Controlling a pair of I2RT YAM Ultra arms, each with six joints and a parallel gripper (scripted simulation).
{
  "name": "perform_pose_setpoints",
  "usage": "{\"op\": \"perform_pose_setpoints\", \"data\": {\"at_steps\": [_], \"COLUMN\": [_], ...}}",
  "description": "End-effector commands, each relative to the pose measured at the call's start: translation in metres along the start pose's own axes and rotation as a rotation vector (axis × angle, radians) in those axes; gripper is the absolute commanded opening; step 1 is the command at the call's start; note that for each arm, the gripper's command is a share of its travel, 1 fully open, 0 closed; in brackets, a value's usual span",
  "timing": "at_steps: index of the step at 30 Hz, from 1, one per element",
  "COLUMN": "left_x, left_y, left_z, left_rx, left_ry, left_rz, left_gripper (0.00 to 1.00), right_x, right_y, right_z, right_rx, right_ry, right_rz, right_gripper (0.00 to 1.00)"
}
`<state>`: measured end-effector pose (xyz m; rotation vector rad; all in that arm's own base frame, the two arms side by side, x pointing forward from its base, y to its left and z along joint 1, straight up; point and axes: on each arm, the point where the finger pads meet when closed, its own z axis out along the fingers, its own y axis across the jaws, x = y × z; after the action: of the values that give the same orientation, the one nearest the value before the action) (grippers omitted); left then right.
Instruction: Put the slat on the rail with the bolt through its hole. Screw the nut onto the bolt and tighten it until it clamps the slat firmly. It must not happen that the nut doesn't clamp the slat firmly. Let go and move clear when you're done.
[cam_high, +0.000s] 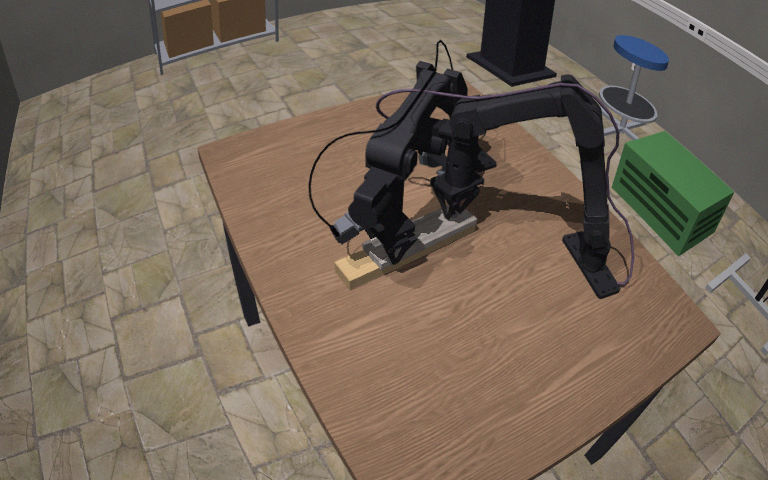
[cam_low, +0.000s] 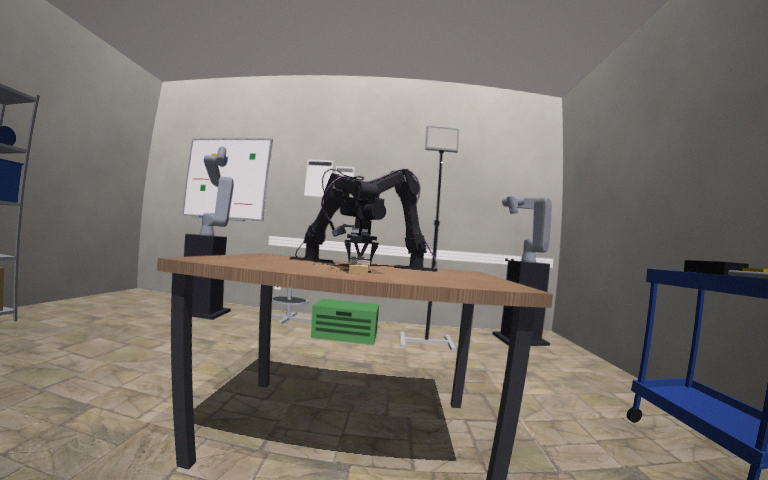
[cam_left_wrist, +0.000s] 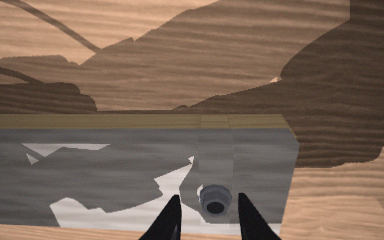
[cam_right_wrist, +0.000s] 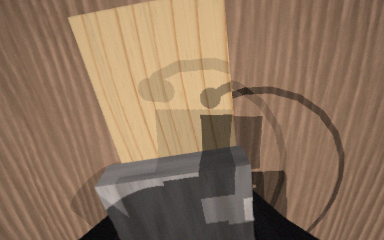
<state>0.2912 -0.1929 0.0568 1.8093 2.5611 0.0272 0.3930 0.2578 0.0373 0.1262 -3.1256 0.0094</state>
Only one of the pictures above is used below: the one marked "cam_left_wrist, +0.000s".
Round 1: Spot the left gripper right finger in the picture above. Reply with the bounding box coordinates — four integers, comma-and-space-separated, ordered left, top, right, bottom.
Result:
238, 193, 282, 240

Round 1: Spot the light wooden plank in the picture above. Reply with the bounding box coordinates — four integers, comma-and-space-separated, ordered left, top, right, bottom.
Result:
0, 114, 297, 138

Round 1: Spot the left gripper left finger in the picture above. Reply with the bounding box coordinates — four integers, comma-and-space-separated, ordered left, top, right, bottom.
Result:
138, 194, 182, 240

